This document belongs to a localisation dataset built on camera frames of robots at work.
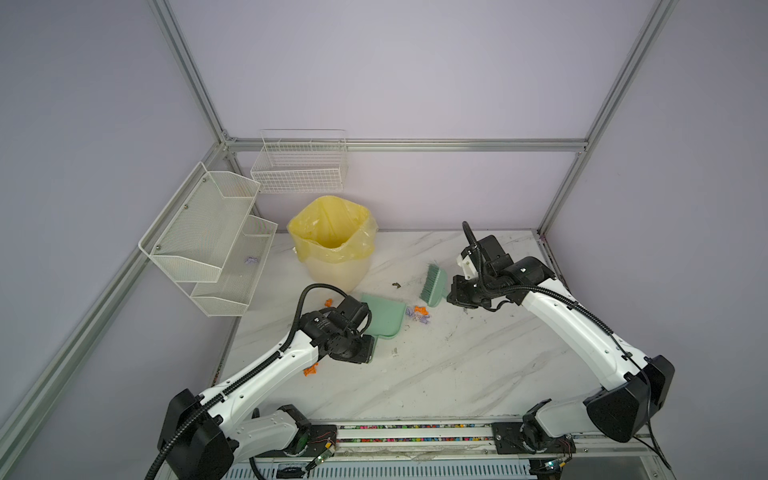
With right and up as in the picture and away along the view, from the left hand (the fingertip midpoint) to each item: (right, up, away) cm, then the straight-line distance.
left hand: (364, 356), depth 76 cm
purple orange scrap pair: (+16, +8, +20) cm, 27 cm away
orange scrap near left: (-16, -7, +9) cm, 20 cm away
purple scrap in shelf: (-38, +25, +17) cm, 48 cm away
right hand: (+21, +16, -1) cm, 26 cm away
